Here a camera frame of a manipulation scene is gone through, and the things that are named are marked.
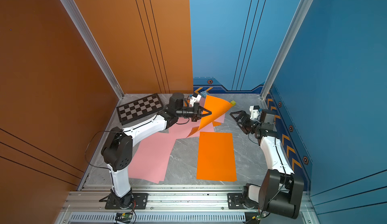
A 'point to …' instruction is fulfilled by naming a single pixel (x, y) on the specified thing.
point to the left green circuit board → (123, 217)
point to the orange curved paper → (217, 107)
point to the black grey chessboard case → (138, 108)
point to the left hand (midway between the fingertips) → (212, 112)
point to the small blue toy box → (203, 93)
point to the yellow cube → (233, 103)
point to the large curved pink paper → (152, 159)
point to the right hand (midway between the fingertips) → (234, 118)
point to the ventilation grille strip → (161, 217)
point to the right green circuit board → (252, 218)
